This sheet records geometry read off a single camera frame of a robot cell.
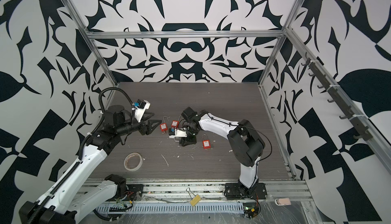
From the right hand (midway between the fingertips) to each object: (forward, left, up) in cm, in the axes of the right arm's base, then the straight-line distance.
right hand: (184, 138), depth 87 cm
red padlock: (+11, +6, -3) cm, 14 cm away
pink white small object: (-30, -46, -3) cm, 54 cm away
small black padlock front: (0, +4, 0) cm, 4 cm away
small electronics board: (-32, -32, -7) cm, 46 cm away
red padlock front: (-1, -12, -5) cm, 13 cm away
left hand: (+3, +11, +21) cm, 24 cm away
